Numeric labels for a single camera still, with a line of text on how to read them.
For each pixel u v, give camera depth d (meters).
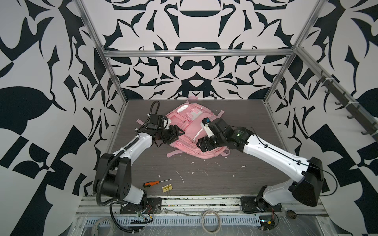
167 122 0.74
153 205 0.74
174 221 0.71
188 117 0.97
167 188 0.78
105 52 0.91
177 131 0.79
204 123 0.69
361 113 0.55
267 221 0.71
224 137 0.57
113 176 0.43
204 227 0.68
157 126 0.70
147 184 0.80
